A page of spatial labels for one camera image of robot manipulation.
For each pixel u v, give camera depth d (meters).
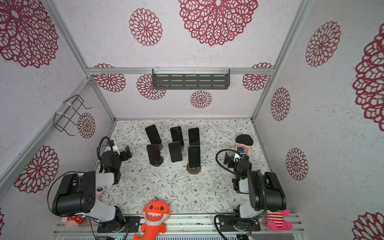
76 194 0.45
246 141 0.96
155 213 0.70
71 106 0.78
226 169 0.72
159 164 0.95
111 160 0.72
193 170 0.92
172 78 0.93
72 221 0.70
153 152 0.92
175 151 0.88
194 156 0.85
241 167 0.71
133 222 0.74
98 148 0.73
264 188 0.44
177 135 0.95
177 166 0.94
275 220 0.70
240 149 0.79
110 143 0.78
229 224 0.72
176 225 0.76
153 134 0.97
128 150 0.85
